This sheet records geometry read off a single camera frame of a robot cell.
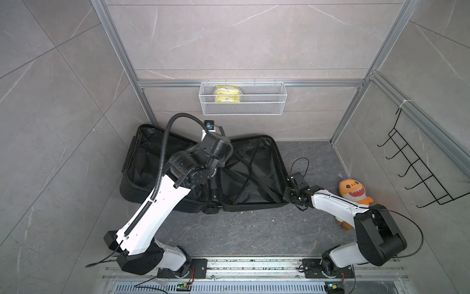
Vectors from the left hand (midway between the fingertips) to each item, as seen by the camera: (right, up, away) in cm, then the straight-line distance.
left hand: (214, 147), depth 64 cm
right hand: (+33, -23, +28) cm, 49 cm away
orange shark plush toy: (+66, -20, +24) cm, 73 cm away
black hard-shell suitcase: (+18, -15, +40) cm, 47 cm away
